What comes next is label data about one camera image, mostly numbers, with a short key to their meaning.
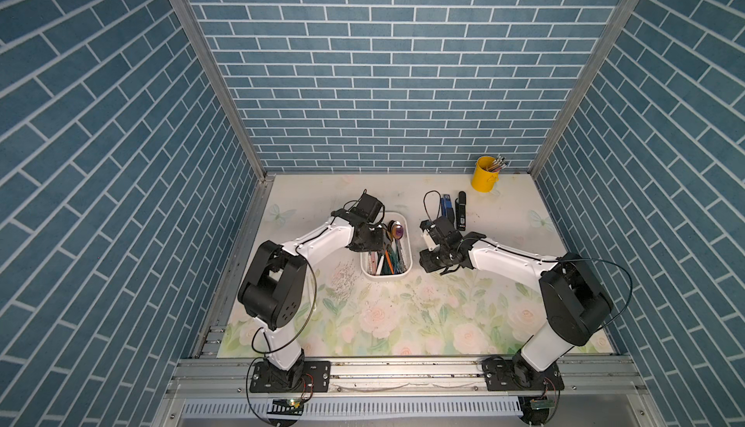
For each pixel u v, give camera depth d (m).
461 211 1.08
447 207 1.09
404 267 0.92
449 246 0.69
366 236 0.80
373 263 0.94
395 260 0.94
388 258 0.94
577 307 0.46
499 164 1.03
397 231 1.00
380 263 0.93
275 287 0.47
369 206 0.74
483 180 1.12
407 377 0.75
